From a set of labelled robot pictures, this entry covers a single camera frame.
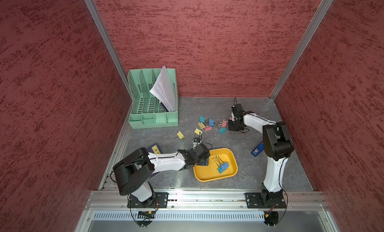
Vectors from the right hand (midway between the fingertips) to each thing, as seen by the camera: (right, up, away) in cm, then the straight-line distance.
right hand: (232, 129), depth 102 cm
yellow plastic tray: (-17, -22, -19) cm, 34 cm away
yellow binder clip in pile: (-22, +3, 0) cm, 22 cm away
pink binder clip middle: (-5, +4, +2) cm, 6 cm away
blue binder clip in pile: (-15, +5, +2) cm, 15 cm away
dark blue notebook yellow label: (-52, -11, -10) cm, 54 cm away
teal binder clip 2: (-7, 0, -1) cm, 7 cm away
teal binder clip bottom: (-10, -19, -19) cm, 29 cm away
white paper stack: (-46, +27, -7) cm, 54 cm away
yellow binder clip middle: (-24, -1, -3) cm, 24 cm away
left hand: (-23, -17, -14) cm, 32 cm away
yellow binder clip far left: (-36, -4, -4) cm, 36 cm away
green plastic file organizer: (-63, +13, +10) cm, 65 cm away
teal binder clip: (-21, +7, +5) cm, 22 cm away
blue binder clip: (-10, -19, -19) cm, 28 cm away
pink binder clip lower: (-17, +1, -1) cm, 17 cm away
